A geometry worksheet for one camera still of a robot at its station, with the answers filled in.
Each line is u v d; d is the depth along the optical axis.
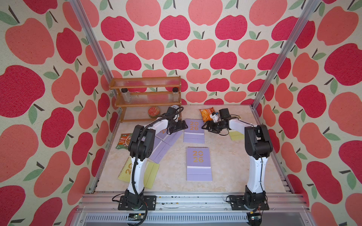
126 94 0.98
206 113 1.11
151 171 0.86
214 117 0.98
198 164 0.88
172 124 0.84
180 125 0.94
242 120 0.71
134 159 0.58
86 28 0.77
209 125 0.94
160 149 0.95
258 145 0.57
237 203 0.73
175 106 1.11
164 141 0.98
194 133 1.02
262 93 1.12
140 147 0.57
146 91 1.15
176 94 0.98
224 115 0.90
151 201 0.75
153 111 1.11
